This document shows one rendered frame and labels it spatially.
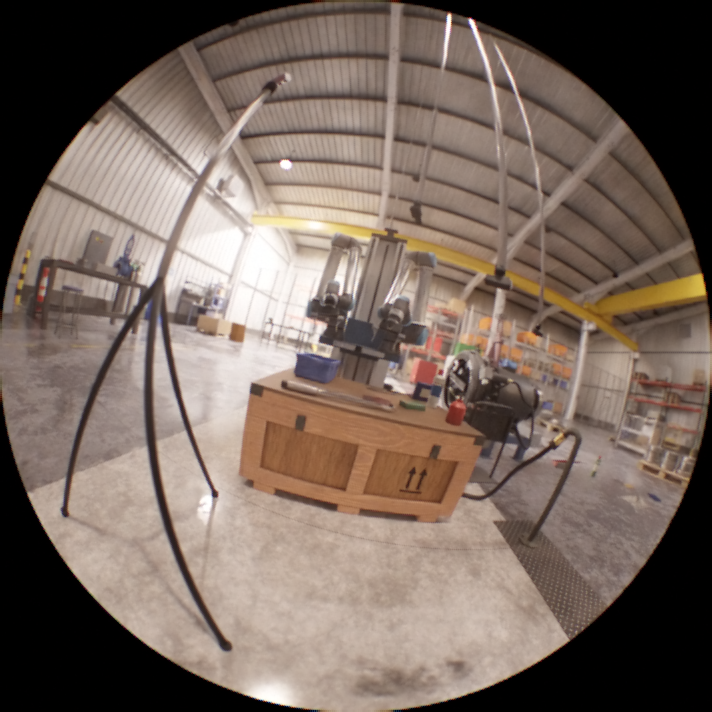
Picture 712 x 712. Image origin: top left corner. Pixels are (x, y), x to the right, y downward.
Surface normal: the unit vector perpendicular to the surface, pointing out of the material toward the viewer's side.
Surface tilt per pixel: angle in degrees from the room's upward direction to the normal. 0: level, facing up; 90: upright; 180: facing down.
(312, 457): 90
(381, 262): 90
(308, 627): 0
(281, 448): 90
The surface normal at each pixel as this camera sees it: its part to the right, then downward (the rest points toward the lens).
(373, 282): -0.10, 0.00
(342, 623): 0.25, -0.97
